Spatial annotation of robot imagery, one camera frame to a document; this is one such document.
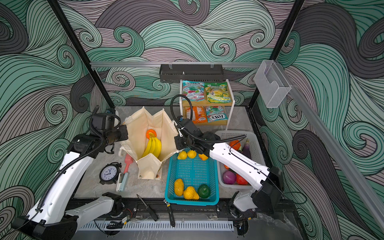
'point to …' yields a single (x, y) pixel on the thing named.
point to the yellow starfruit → (178, 187)
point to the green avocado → (203, 191)
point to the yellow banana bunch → (154, 146)
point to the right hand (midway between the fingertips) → (178, 138)
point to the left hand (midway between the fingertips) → (124, 128)
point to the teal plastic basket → (193, 172)
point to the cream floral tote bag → (147, 138)
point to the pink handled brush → (128, 159)
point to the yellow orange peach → (203, 157)
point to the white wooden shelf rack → (202, 103)
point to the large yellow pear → (190, 193)
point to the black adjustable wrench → (170, 213)
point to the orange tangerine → (150, 130)
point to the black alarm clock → (109, 173)
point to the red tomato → (240, 180)
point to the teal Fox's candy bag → (215, 113)
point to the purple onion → (229, 177)
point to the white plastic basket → (256, 152)
